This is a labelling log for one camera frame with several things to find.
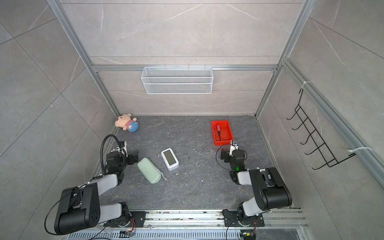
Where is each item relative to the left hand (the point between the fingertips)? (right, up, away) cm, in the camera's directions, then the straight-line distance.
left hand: (128, 148), depth 91 cm
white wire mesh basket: (+29, +45, +10) cm, 55 cm away
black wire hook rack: (+98, +3, -26) cm, 101 cm away
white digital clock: (+26, -7, 0) cm, 27 cm away
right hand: (+64, 0, +4) cm, 64 cm away
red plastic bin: (+62, +9, +20) cm, 65 cm away
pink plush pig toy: (-10, +17, +16) cm, 26 cm away
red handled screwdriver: (+59, +12, +18) cm, 62 cm away
